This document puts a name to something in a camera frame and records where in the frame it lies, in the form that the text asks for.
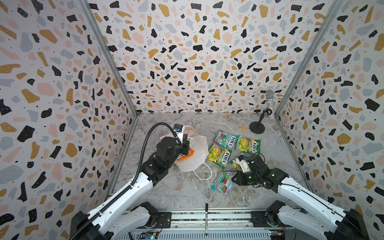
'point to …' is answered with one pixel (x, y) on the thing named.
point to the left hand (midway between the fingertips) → (186, 132)
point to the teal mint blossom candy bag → (226, 139)
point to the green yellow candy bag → (248, 145)
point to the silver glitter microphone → (269, 94)
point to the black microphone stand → (257, 127)
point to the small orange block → (244, 128)
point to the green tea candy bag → (219, 155)
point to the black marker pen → (206, 218)
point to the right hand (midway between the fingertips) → (230, 177)
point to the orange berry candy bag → (182, 157)
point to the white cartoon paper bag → (198, 143)
